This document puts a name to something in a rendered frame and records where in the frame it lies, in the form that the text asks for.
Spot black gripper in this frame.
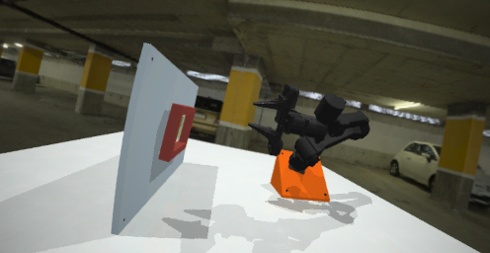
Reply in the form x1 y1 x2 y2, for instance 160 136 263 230
248 83 311 156

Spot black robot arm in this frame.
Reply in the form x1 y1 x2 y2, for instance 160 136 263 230
288 93 369 175

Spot red-brown picture frame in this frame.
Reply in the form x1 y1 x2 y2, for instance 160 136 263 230
159 103 197 162

